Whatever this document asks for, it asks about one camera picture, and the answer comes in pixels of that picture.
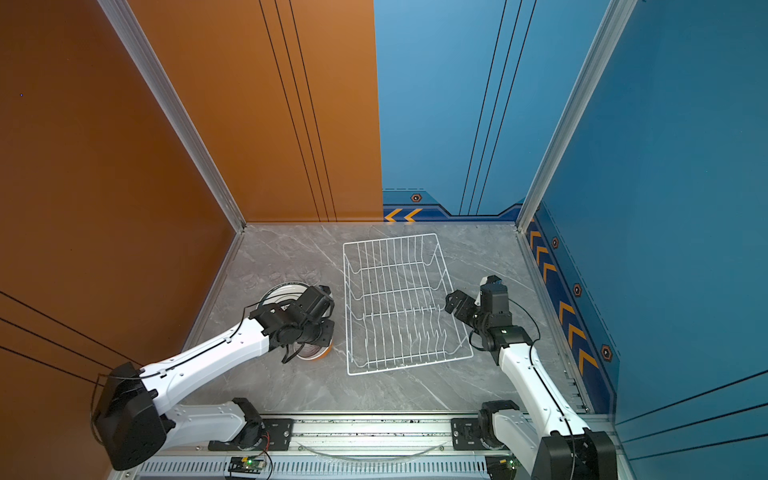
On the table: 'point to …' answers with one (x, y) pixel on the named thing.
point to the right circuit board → (502, 467)
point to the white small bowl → (311, 351)
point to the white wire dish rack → (395, 294)
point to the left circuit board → (247, 465)
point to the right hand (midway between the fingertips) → (455, 303)
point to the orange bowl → (329, 350)
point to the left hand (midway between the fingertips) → (330, 329)
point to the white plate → (285, 293)
